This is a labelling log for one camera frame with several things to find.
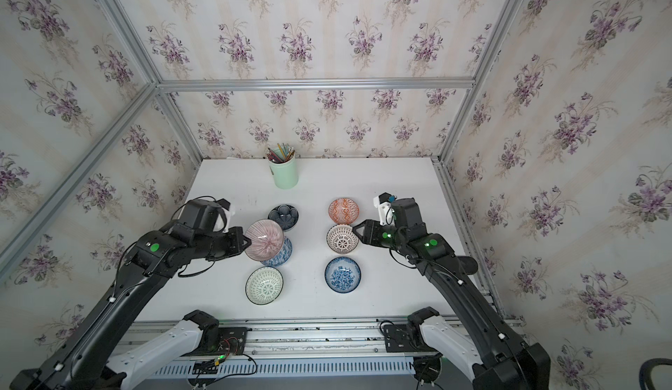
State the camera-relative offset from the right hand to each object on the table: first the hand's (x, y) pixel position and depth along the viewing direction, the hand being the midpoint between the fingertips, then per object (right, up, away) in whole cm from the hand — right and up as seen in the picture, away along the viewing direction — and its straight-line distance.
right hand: (362, 230), depth 75 cm
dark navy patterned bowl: (-27, +1, +23) cm, 36 cm away
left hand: (-30, -3, -6) cm, 31 cm away
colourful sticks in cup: (-30, +26, +30) cm, 49 cm away
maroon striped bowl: (-27, -2, -2) cm, 28 cm away
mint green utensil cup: (-29, +17, +29) cm, 44 cm away
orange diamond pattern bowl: (-5, +3, +26) cm, 27 cm away
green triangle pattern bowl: (-31, -19, +7) cm, 37 cm away
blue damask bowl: (-26, -12, +13) cm, 31 cm away
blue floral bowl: (-5, -17, +10) cm, 20 cm away
